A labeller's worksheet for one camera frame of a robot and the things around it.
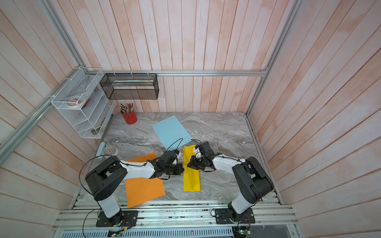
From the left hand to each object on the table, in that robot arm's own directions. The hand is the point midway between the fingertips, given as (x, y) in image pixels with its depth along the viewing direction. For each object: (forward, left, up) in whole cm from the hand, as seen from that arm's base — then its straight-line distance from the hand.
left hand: (183, 172), depth 90 cm
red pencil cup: (+40, +41, +6) cm, 58 cm away
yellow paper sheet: (-5, -5, +3) cm, 7 cm away
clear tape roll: (+15, +50, 0) cm, 52 cm away
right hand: (+4, -2, +3) cm, 5 cm away
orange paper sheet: (-11, +25, 0) cm, 27 cm away
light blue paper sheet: (+33, +11, -1) cm, 35 cm away
